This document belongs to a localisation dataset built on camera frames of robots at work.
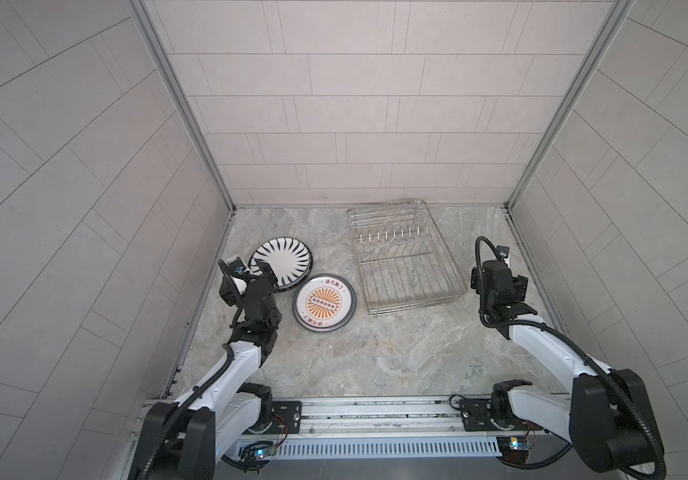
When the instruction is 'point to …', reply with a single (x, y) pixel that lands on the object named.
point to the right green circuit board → (514, 449)
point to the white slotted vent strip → (377, 447)
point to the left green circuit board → (258, 451)
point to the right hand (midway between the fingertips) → (495, 269)
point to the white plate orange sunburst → (324, 302)
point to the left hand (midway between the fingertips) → (248, 262)
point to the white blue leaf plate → (290, 258)
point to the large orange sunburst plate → (324, 302)
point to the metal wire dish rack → (404, 259)
